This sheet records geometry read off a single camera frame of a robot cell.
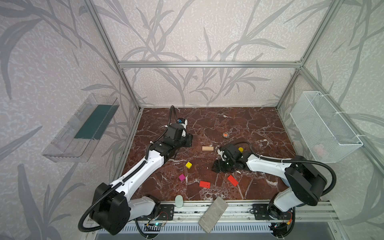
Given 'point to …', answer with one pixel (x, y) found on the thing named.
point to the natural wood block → (207, 148)
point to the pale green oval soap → (179, 201)
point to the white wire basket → (328, 137)
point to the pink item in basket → (318, 149)
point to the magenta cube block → (181, 177)
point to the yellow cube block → (189, 165)
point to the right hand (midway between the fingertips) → (214, 165)
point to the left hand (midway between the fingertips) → (192, 131)
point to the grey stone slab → (213, 214)
